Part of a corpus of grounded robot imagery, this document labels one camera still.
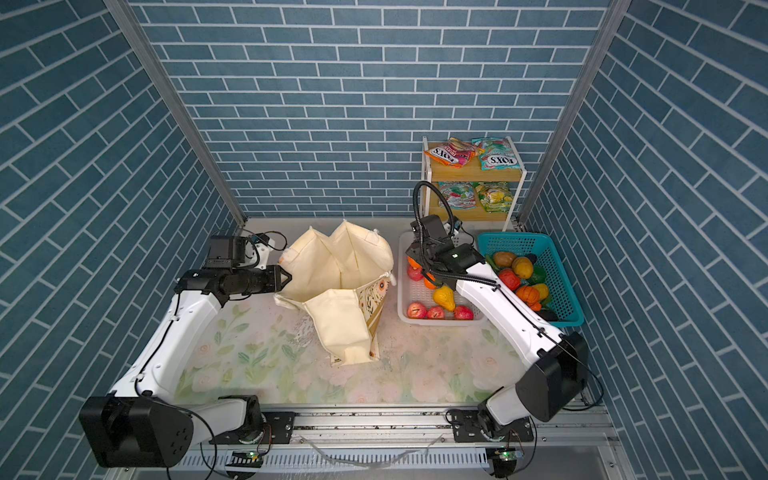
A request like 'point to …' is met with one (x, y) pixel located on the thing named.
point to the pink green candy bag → (457, 195)
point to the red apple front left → (416, 310)
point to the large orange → (414, 263)
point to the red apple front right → (462, 312)
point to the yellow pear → (445, 296)
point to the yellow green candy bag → (495, 196)
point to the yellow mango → (523, 267)
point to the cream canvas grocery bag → (342, 279)
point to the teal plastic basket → (564, 302)
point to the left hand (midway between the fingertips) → (287, 275)
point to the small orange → (427, 283)
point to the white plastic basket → (423, 303)
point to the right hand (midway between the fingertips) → (413, 245)
